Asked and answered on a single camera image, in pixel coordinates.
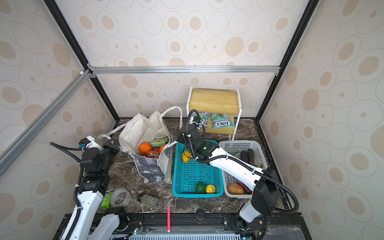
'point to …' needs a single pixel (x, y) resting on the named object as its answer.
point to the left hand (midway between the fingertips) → (119, 134)
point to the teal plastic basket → (187, 175)
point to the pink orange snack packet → (154, 153)
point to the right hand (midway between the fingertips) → (178, 130)
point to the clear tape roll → (127, 200)
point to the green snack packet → (159, 142)
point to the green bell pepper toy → (200, 188)
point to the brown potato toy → (235, 189)
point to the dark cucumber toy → (251, 156)
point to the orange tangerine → (144, 147)
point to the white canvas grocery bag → (148, 140)
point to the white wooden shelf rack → (219, 109)
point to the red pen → (168, 219)
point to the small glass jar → (149, 200)
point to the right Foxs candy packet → (221, 120)
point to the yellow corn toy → (186, 159)
